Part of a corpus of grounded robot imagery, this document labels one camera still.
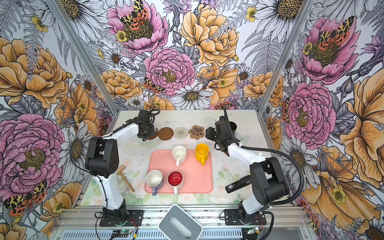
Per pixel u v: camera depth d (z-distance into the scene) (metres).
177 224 0.72
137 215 0.75
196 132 1.08
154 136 1.07
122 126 0.65
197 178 0.87
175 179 0.85
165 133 1.08
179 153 0.92
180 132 1.08
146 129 0.85
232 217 0.74
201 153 0.94
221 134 0.70
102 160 0.53
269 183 0.45
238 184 0.83
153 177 0.85
